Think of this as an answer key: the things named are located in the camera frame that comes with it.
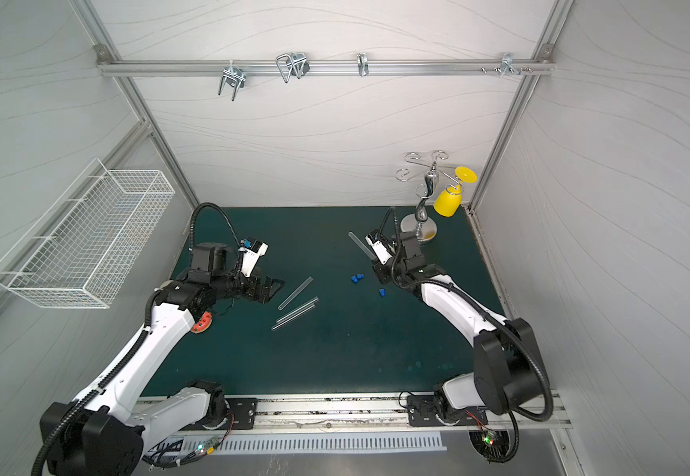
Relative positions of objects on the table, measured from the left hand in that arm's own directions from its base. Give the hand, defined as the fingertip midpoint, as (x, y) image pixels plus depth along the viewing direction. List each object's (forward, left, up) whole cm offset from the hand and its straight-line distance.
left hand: (265, 276), depth 78 cm
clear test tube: (+14, -26, -5) cm, 30 cm away
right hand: (+11, -31, -4) cm, 34 cm away
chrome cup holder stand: (+35, -49, -18) cm, 63 cm away
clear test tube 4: (-3, -5, -19) cm, 20 cm away
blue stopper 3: (+6, -33, -18) cm, 38 cm away
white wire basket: (0, +38, +12) cm, 40 cm away
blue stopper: (+11, -24, -18) cm, 32 cm away
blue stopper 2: (+12, -26, -17) cm, 33 cm away
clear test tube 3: (-1, -6, -18) cm, 19 cm away
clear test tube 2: (+10, -8, -18) cm, 22 cm away
